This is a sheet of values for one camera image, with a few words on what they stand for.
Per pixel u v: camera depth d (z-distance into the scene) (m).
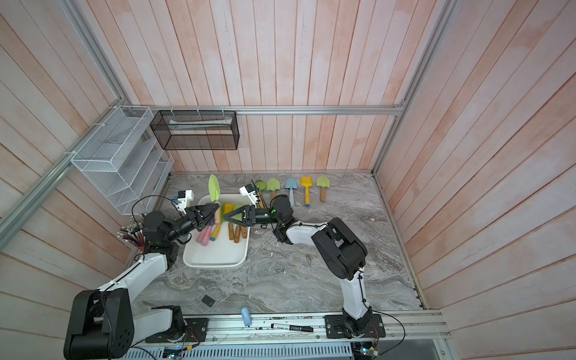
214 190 0.78
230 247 0.92
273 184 1.14
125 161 0.73
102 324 0.44
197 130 1.07
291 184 1.14
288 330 0.73
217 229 0.95
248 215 0.70
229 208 0.74
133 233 0.78
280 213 0.68
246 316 0.75
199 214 0.71
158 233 0.62
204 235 0.93
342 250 0.52
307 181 1.15
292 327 0.73
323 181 1.15
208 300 0.80
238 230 0.95
